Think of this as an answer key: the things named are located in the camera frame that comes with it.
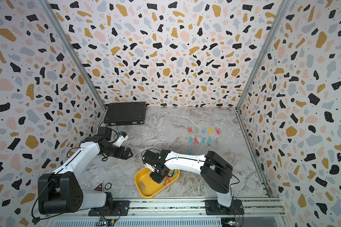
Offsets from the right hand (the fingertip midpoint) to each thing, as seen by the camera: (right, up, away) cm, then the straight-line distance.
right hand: (156, 179), depth 80 cm
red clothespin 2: (+42, +25, +26) cm, 55 cm away
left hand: (-19, +14, +5) cm, 24 cm away
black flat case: (-33, +39, +37) cm, 63 cm away
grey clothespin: (+26, +26, +26) cm, 45 cm away
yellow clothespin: (+36, +25, +26) cm, 51 cm away
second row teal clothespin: (+21, +19, +20) cm, 35 cm away
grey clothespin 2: (-8, -4, -1) cm, 9 cm away
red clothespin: (+21, +26, +27) cm, 43 cm away
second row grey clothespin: (+39, +19, +20) cm, 48 cm away
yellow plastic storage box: (-5, -4, 0) cm, 7 cm away
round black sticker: (-28, -5, +1) cm, 29 cm away
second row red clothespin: (+24, +19, +21) cm, 37 cm away
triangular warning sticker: (-33, -5, 0) cm, 33 cm away
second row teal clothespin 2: (+35, +20, +21) cm, 45 cm away
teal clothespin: (+31, +25, +26) cm, 48 cm away
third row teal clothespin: (+20, +12, +15) cm, 28 cm away
